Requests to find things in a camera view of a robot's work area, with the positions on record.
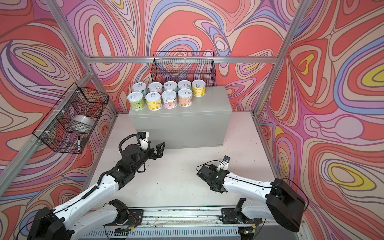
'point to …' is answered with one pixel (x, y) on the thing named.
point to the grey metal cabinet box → (203, 124)
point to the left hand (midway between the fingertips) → (159, 141)
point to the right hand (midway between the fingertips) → (221, 173)
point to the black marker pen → (79, 147)
